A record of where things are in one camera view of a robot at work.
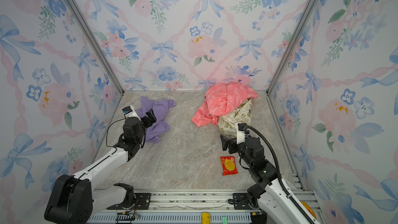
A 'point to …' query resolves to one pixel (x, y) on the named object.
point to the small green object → (224, 220)
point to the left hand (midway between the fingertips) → (146, 111)
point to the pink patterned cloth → (221, 99)
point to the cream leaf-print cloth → (228, 124)
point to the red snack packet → (228, 165)
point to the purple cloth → (160, 108)
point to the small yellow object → (205, 218)
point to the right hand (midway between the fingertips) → (229, 133)
